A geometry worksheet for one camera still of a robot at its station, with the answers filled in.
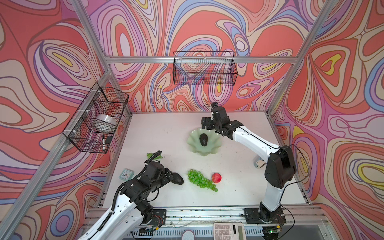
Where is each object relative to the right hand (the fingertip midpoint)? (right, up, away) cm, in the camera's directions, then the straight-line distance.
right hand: (209, 123), depth 89 cm
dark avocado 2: (-3, -10, +10) cm, 15 cm away
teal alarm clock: (-49, -30, -3) cm, 57 cm away
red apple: (+4, -31, -7) cm, 32 cm away
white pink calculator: (+7, -51, -20) cm, 55 cm away
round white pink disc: (-12, -50, -24) cm, 57 cm away
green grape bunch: (-8, -30, -8) cm, 32 cm away
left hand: (-22, -28, -11) cm, 37 cm away
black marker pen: (-54, -10, -17) cm, 57 cm away
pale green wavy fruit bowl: (+4, -14, +10) cm, 17 cm away
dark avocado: (-19, -31, -7) cm, 37 cm away
